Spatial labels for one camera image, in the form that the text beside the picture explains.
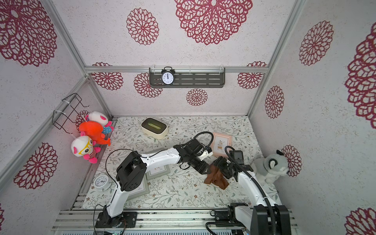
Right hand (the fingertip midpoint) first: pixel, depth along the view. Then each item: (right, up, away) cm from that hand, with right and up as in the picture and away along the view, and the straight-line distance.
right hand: (216, 163), depth 87 cm
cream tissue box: (-41, +21, +20) cm, 50 cm away
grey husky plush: (+24, 0, -12) cm, 27 cm away
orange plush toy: (-74, +20, +3) cm, 77 cm away
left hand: (-6, -4, -2) cm, 8 cm away
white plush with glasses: (-74, +11, -7) cm, 75 cm away
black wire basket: (-81, +29, -9) cm, 86 cm away
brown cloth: (-2, -6, -3) cm, 7 cm away
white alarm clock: (-66, -10, -4) cm, 67 cm away
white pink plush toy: (-73, +28, +8) cm, 78 cm away
